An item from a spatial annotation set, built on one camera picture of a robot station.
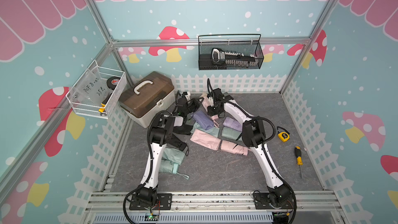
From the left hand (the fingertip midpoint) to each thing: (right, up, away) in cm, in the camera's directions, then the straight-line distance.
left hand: (204, 99), depth 106 cm
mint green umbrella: (-20, -37, -24) cm, 49 cm away
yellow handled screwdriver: (+52, -35, -21) cm, 67 cm away
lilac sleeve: (-1, -13, -3) cm, 14 cm away
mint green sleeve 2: (-17, -33, -19) cm, 42 cm away
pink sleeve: (0, -25, -12) cm, 28 cm away
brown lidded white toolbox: (-34, -2, -17) cm, 38 cm away
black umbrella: (-19, -26, -14) cm, 35 cm away
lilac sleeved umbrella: (+17, -16, -9) cm, 25 cm away
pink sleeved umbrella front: (+16, -28, -17) cm, 37 cm away
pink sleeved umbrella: (0, -3, -1) cm, 3 cm away
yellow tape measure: (+49, -22, -10) cm, 55 cm away
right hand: (+4, -8, +2) cm, 10 cm away
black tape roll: (-48, +8, -26) cm, 55 cm away
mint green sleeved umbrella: (+17, -22, -12) cm, 30 cm away
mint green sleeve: (+6, -21, -7) cm, 23 cm away
